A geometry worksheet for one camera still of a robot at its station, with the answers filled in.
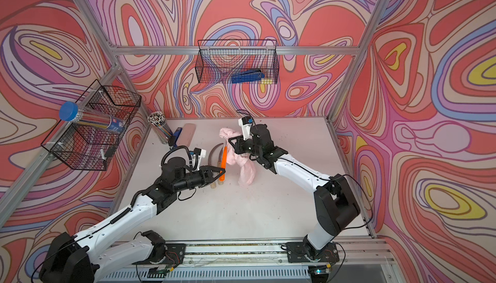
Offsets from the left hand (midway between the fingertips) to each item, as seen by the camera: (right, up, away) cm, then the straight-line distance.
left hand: (226, 174), depth 73 cm
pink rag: (+7, +3, +4) cm, 8 cm away
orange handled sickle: (-1, +5, +4) cm, 7 cm away
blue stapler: (-33, +15, +35) cm, 50 cm away
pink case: (-28, +15, +36) cm, 48 cm away
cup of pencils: (-37, +22, +23) cm, 49 cm away
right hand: (+1, +11, +9) cm, 15 cm away
